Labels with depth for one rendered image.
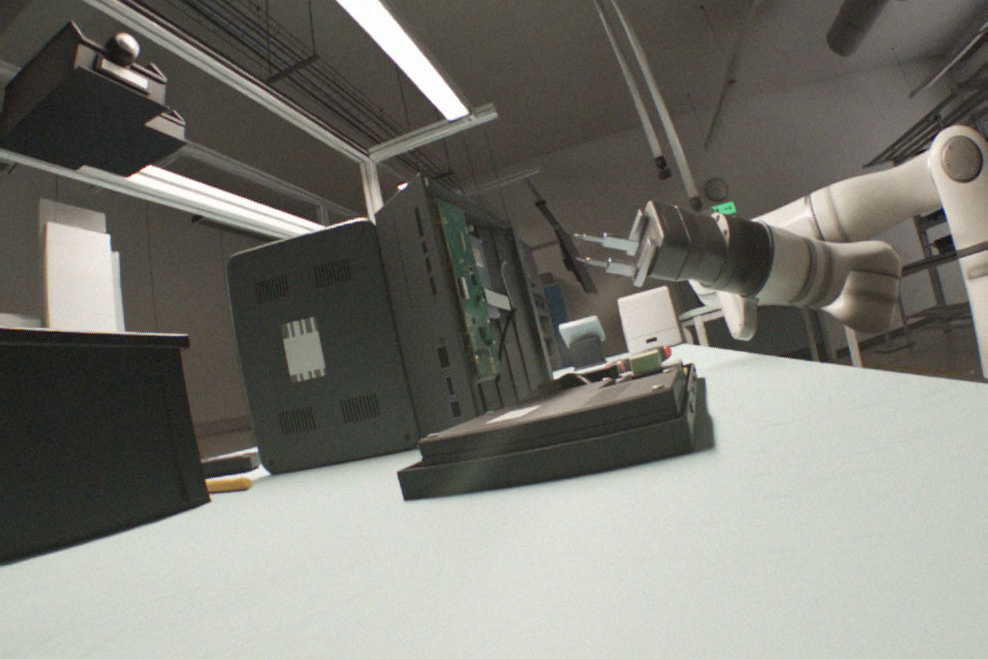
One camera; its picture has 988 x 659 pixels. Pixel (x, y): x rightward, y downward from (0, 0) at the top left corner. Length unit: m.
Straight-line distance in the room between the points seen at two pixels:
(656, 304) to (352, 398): 0.93
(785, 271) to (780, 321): 6.82
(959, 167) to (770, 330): 6.65
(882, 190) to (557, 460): 0.66
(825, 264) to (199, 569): 0.54
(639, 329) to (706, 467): 1.10
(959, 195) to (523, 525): 0.67
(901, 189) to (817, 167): 7.04
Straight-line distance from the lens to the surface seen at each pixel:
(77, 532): 0.33
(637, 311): 1.27
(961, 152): 0.75
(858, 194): 0.77
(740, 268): 0.50
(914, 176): 0.82
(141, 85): 0.73
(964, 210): 0.74
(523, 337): 0.58
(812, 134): 7.98
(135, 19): 1.27
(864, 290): 0.62
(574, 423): 0.21
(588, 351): 1.38
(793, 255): 0.53
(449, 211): 0.47
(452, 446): 0.23
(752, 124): 7.78
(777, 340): 7.33
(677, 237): 0.48
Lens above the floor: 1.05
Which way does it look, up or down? 9 degrees up
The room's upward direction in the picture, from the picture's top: 14 degrees counter-clockwise
